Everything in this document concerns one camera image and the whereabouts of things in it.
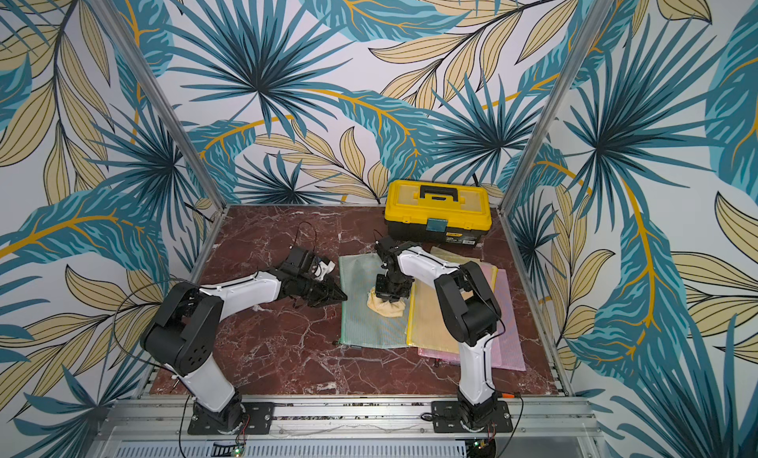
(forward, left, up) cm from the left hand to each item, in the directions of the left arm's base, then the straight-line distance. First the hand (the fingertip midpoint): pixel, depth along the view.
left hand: (345, 300), depth 87 cm
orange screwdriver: (-24, -44, -5) cm, 50 cm away
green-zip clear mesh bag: (-6, -4, -5) cm, 9 cm away
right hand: (+4, -12, -6) cm, 14 cm away
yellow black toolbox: (+27, -28, +10) cm, 41 cm away
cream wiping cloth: (-1, -15, -4) cm, 15 cm away
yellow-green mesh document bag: (-6, -24, -5) cm, 25 cm away
